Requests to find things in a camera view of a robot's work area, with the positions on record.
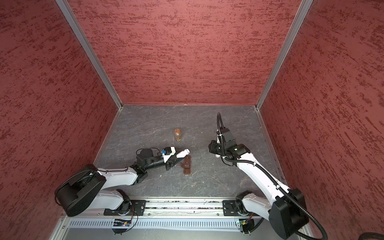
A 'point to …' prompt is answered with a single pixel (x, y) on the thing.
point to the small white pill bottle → (183, 154)
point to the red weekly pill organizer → (186, 164)
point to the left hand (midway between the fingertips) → (182, 156)
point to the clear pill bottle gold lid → (178, 135)
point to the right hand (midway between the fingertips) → (209, 149)
